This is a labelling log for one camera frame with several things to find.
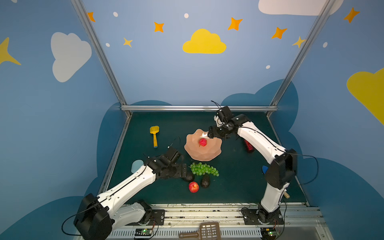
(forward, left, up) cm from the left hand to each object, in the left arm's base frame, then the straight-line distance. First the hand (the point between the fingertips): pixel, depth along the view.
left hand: (182, 172), depth 79 cm
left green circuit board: (-26, +18, -10) cm, 33 cm away
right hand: (+21, -18, +8) cm, 29 cm away
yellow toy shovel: (+36, +23, -8) cm, 43 cm away
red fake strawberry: (+24, -12, -5) cm, 27 cm away
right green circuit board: (-26, -45, -10) cm, 53 cm away
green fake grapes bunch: (+4, -10, -5) cm, 12 cm away
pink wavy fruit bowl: (+21, -5, -9) cm, 24 cm away
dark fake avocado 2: (-3, -13, -5) cm, 14 cm away
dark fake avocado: (-1, -4, -6) cm, 7 cm away
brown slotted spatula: (-25, -14, -10) cm, 30 cm away
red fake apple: (-6, -6, -6) cm, 10 cm away
